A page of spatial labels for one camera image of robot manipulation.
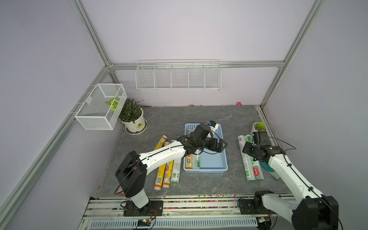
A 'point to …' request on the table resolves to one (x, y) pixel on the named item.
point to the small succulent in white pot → (258, 126)
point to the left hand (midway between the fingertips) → (220, 143)
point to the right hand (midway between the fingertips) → (246, 148)
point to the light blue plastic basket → (209, 163)
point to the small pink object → (239, 103)
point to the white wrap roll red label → (256, 165)
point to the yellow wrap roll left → (159, 178)
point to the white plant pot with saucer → (137, 127)
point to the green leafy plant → (131, 111)
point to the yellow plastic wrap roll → (189, 157)
